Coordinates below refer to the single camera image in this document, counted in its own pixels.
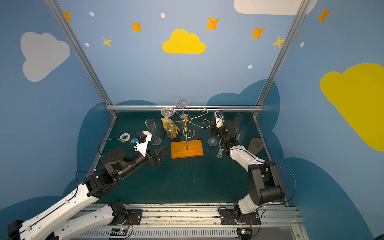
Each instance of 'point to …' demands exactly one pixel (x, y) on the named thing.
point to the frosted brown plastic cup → (255, 145)
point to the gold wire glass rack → (187, 132)
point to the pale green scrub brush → (220, 153)
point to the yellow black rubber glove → (165, 120)
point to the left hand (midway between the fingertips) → (161, 139)
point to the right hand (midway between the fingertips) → (216, 119)
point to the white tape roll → (124, 140)
